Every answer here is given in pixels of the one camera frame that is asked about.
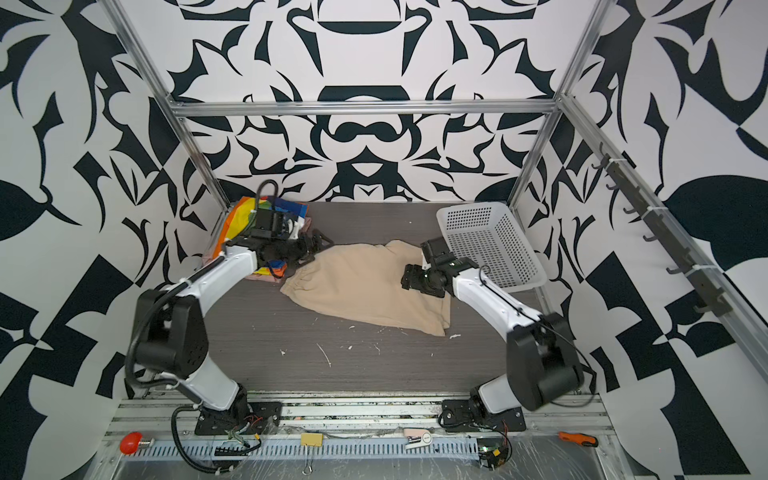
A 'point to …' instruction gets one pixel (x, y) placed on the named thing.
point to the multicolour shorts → (240, 218)
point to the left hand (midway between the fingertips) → (325, 244)
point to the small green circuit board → (492, 451)
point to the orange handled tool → (579, 438)
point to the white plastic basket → (488, 234)
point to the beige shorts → (364, 279)
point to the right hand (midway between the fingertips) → (413, 280)
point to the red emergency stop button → (132, 441)
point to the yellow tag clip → (314, 439)
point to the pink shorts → (209, 256)
